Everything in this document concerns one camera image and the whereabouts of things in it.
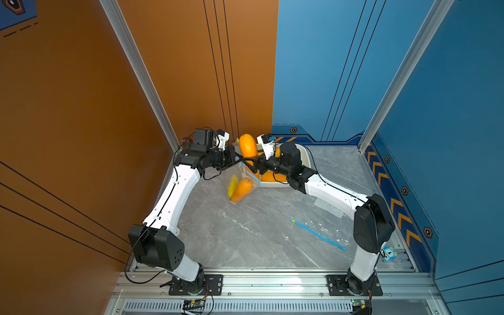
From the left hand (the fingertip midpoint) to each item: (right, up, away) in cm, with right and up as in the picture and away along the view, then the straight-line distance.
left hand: (244, 155), depth 77 cm
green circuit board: (-19, -55, -5) cm, 59 cm away
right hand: (+2, 0, +2) cm, 3 cm away
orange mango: (-1, -14, +9) cm, 17 cm away
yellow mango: (-7, -13, +19) cm, 24 cm away
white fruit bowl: (+31, -2, +29) cm, 43 cm away
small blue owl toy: (+60, -40, +3) cm, 72 cm away
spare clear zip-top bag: (+37, -30, +12) cm, 50 cm away
